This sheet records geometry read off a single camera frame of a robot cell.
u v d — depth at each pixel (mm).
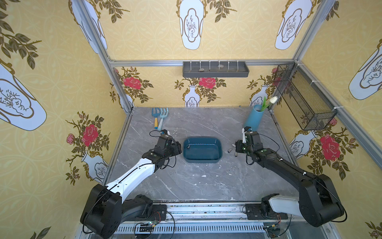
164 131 770
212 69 926
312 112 730
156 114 1181
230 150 957
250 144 685
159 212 734
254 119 967
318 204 413
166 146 662
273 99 836
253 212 729
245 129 808
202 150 972
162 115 1168
